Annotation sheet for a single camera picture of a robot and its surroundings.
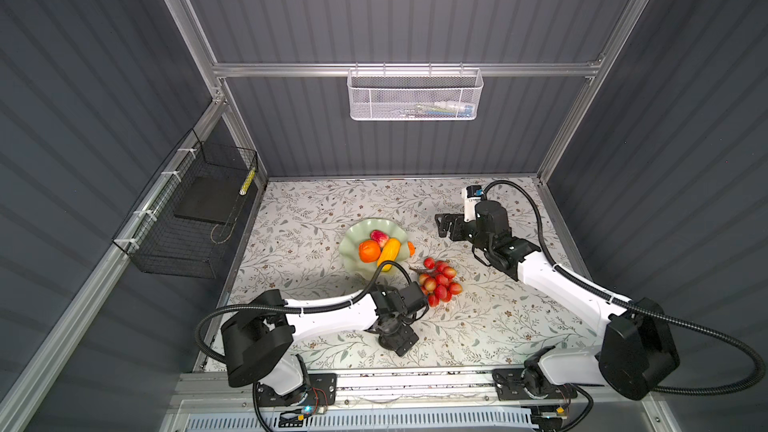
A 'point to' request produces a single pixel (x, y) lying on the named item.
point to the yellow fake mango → (389, 252)
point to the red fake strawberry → (380, 236)
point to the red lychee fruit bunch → (436, 281)
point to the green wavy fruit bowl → (359, 232)
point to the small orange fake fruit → (412, 248)
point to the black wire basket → (157, 241)
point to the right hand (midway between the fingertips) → (453, 216)
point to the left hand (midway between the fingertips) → (400, 335)
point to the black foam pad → (214, 198)
